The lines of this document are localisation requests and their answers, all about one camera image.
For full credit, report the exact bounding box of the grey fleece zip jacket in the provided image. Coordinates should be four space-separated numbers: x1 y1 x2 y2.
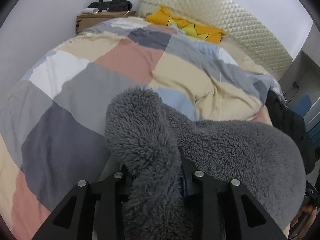
105 87 306 239

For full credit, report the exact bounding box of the person right hand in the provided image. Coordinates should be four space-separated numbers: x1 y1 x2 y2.
289 205 317 239

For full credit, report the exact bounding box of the patchwork pastel duvet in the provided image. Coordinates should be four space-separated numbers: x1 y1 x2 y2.
1 18 282 239

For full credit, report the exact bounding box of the black garment on bed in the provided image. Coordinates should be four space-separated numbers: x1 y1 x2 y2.
266 89 316 174

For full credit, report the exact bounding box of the blue chair back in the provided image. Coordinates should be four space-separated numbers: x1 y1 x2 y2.
292 93 312 117

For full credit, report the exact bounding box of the grey white wardrobe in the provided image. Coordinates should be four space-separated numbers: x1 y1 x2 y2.
279 24 319 148

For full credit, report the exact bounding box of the cream quilted headboard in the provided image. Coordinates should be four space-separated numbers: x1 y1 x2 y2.
138 0 292 79

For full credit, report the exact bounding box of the cardboard box nightstand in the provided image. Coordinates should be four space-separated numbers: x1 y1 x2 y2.
75 10 136 34

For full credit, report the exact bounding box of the white cylinder on nightstand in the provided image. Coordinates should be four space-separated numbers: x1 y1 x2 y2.
82 8 99 15

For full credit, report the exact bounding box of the yellow orange pillow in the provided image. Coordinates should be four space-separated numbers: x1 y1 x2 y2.
146 5 227 44

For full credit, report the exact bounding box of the black bag on nightstand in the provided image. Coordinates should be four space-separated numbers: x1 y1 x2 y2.
88 0 132 12

